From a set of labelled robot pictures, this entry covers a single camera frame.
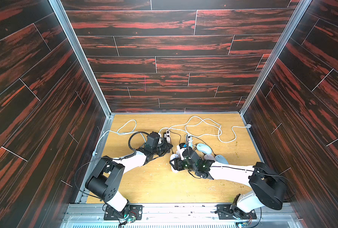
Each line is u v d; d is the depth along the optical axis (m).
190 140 0.96
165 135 1.02
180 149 0.77
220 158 0.91
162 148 0.78
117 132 1.07
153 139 0.69
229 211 0.73
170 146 0.88
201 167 0.64
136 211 0.73
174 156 0.82
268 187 0.43
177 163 0.74
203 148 0.96
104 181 0.45
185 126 1.10
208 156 0.91
